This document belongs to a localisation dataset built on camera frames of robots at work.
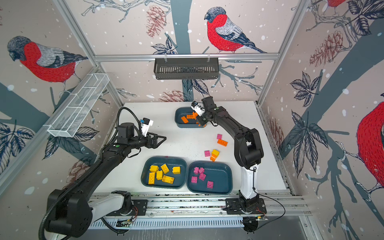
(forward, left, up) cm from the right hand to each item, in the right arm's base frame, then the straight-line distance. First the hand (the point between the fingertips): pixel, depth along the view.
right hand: (198, 118), depth 96 cm
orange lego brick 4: (-22, -10, -12) cm, 27 cm away
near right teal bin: (-34, -7, -12) cm, 37 cm away
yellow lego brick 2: (-30, +19, -11) cm, 37 cm away
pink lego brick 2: (-19, -6, -12) cm, 23 cm away
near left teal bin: (-37, +9, -12) cm, 39 cm away
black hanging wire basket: (+33, +10, +16) cm, 38 cm away
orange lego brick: (+8, +11, -11) cm, 18 cm away
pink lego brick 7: (-38, -8, -12) cm, 40 cm away
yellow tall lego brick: (-35, +21, -9) cm, 41 cm away
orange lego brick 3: (-10, -16, -13) cm, 23 cm away
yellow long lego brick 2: (-36, +16, -11) cm, 41 cm away
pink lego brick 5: (-34, -3, -12) cm, 36 cm away
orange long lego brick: (-10, -1, +5) cm, 11 cm away
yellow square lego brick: (-31, +12, -10) cm, 35 cm away
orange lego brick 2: (+1, +2, +3) cm, 4 cm away
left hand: (-20, +20, +8) cm, 29 cm away
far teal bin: (+12, +14, -7) cm, 20 cm away
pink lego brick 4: (-31, 0, -10) cm, 32 cm away
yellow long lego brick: (-36, +26, -12) cm, 46 cm away
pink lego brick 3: (-36, +1, -11) cm, 37 cm away
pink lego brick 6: (-30, -2, -10) cm, 32 cm away
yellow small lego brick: (-18, -11, -12) cm, 24 cm away
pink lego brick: (-6, -14, -12) cm, 20 cm away
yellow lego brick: (-31, +25, -9) cm, 41 cm away
